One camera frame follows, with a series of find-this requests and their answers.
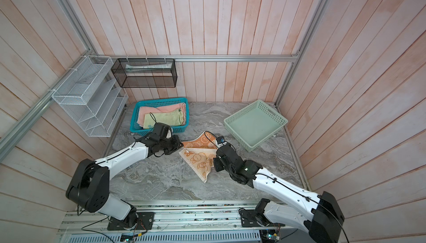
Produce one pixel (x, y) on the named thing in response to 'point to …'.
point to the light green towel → (173, 117)
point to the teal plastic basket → (136, 130)
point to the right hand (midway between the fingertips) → (216, 154)
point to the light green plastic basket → (254, 124)
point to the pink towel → (142, 110)
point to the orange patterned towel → (199, 154)
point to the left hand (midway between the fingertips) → (184, 146)
